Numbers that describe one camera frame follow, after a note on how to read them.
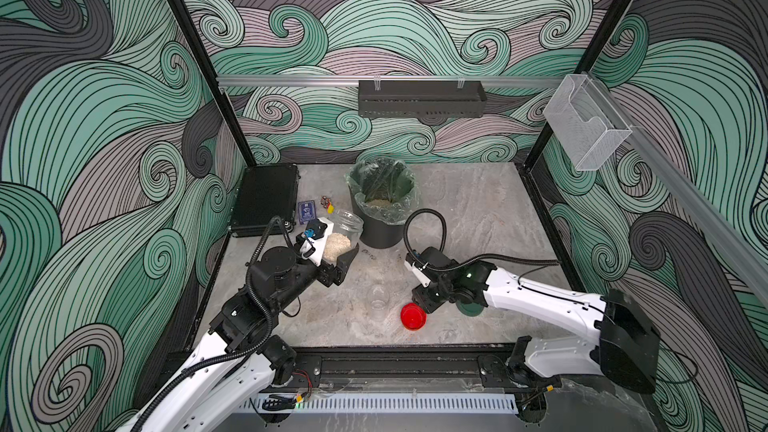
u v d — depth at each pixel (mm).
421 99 1006
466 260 582
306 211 1039
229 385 558
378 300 836
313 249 528
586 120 780
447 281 602
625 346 396
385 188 976
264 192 1093
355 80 934
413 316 817
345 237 684
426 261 611
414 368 745
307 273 590
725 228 544
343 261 580
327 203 1067
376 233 917
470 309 825
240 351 443
